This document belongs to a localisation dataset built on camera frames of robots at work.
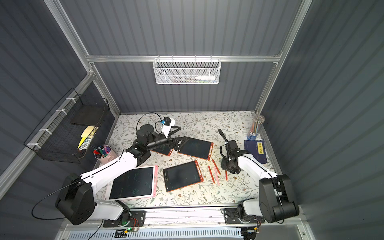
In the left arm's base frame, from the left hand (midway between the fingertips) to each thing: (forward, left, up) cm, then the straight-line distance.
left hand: (186, 135), depth 72 cm
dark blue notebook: (+8, -46, -26) cm, 53 cm away
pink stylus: (-9, -17, -28) cm, 34 cm away
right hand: (-5, -24, -25) cm, 35 cm away
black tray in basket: (+14, +55, 0) cm, 56 cm away
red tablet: (+10, -6, -27) cm, 30 cm away
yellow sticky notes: (+1, +50, 0) cm, 50 cm away
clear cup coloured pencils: (+17, -43, -10) cm, 47 cm away
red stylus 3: (-9, -23, -28) cm, 38 cm away
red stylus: (-9, -14, -28) cm, 33 cm away
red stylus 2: (-4, -17, -28) cm, 33 cm away
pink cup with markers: (0, +48, -17) cm, 51 cm away
